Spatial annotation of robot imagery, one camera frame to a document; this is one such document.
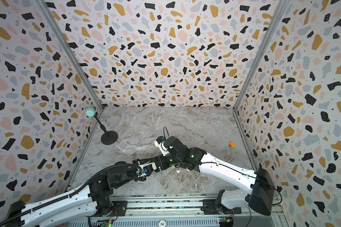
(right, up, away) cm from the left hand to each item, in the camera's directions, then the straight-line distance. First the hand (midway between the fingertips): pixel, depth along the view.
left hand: (156, 158), depth 70 cm
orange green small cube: (+48, +1, +27) cm, 55 cm away
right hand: (-1, -1, -2) cm, 3 cm away
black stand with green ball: (-38, +6, +30) cm, 50 cm away
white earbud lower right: (+11, -13, +17) cm, 24 cm away
